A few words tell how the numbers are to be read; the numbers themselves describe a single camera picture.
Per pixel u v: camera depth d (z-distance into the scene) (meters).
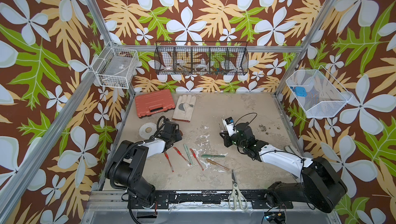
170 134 0.74
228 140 0.77
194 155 0.89
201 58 0.97
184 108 1.11
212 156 0.88
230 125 0.76
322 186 0.42
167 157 0.88
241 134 0.66
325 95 0.79
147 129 0.99
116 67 0.87
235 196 0.75
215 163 0.86
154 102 1.09
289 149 0.91
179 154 0.89
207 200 0.75
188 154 0.89
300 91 0.86
